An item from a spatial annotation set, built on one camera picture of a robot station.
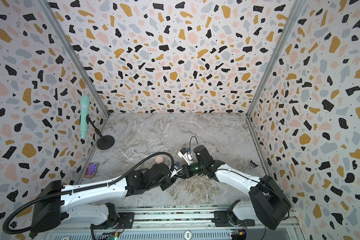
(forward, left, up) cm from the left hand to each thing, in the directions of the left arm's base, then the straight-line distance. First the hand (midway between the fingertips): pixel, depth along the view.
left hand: (176, 172), depth 76 cm
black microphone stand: (+28, +51, -14) cm, 59 cm away
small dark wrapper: (+8, -45, -10) cm, 47 cm away
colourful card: (+8, +52, -13) cm, 55 cm away
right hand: (0, +1, 0) cm, 1 cm away
